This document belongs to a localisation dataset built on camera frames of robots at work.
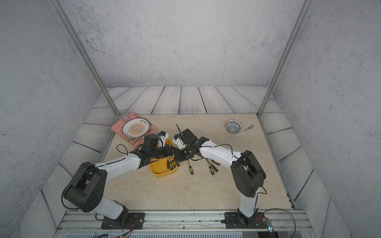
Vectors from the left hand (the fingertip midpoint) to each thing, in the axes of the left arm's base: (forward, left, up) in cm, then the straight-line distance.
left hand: (179, 150), depth 87 cm
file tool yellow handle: (-6, -6, -11) cm, 14 cm away
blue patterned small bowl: (+25, -38, -9) cm, 47 cm away
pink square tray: (+27, +48, -10) cm, 56 cm away
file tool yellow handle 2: (-6, -18, -11) cm, 22 cm away
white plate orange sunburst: (+27, +34, -10) cm, 44 cm away
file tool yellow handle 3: (-2, -22, -11) cm, 25 cm away
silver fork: (+25, -51, -10) cm, 57 cm away
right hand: (-5, +2, 0) cm, 6 cm away
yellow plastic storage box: (-5, +13, -10) cm, 17 cm away
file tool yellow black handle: (-5, +5, -10) cm, 13 cm away
